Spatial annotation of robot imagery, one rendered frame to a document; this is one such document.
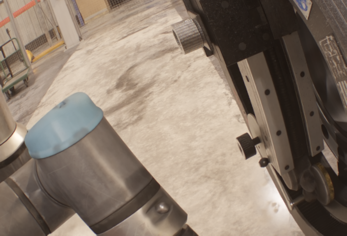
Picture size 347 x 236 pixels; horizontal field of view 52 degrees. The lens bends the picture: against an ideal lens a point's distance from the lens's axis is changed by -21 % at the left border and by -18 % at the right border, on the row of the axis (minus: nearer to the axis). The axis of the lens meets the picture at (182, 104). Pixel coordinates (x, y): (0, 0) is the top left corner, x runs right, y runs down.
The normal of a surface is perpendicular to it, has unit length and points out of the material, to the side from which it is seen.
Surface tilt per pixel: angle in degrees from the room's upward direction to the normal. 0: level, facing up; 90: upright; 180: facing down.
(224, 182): 0
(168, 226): 65
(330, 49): 90
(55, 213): 104
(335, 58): 90
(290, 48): 93
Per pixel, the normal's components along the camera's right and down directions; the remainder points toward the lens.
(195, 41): 0.29, 0.53
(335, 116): -0.28, -0.69
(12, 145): 0.44, -0.59
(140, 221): 0.25, -0.19
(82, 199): -0.26, 0.23
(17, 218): 0.55, -0.26
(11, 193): 0.10, -0.71
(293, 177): -0.62, 0.24
